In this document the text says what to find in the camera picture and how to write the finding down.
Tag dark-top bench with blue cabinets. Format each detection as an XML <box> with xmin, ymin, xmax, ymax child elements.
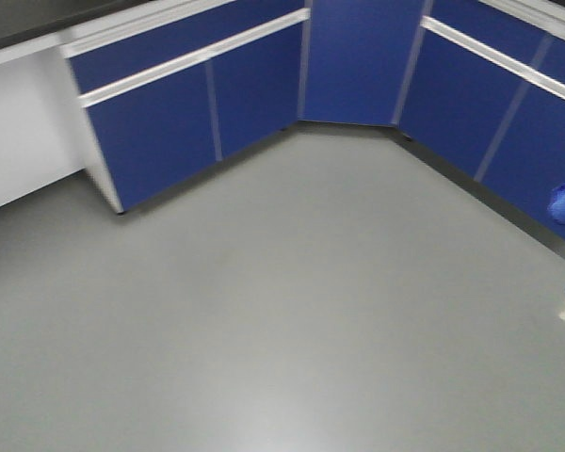
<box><xmin>0</xmin><ymin>0</ymin><xmax>425</xmax><ymax>218</ymax></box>
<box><xmin>397</xmin><ymin>0</ymin><xmax>565</xmax><ymax>250</ymax></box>

